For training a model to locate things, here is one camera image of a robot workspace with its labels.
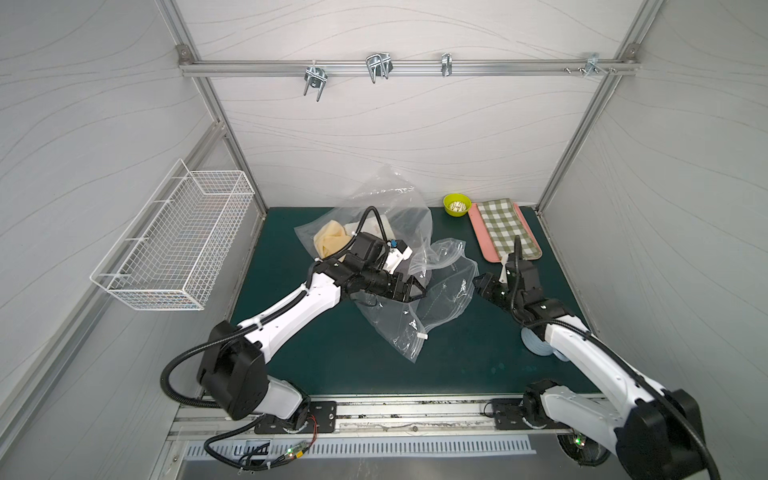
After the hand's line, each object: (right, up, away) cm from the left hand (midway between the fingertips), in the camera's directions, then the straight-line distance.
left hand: (415, 293), depth 74 cm
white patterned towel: (-13, +18, +34) cm, 41 cm away
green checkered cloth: (+38, +19, +41) cm, 60 cm away
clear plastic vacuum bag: (+7, +7, +1) cm, 10 cm away
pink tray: (+29, +13, +37) cm, 49 cm away
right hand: (+19, +2, +10) cm, 22 cm away
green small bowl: (+20, +27, +44) cm, 56 cm away
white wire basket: (-57, +10, -6) cm, 58 cm away
